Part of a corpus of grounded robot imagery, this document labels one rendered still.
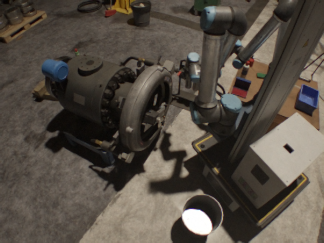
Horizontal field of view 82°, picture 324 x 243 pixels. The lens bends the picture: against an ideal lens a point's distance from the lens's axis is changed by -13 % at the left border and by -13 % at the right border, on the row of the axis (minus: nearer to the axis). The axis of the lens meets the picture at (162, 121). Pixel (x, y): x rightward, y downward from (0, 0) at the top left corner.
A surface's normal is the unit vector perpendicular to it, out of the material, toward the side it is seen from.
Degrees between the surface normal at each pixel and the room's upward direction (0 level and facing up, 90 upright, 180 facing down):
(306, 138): 0
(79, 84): 36
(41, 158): 0
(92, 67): 0
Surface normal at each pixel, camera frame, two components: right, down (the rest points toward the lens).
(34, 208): 0.00, -0.62
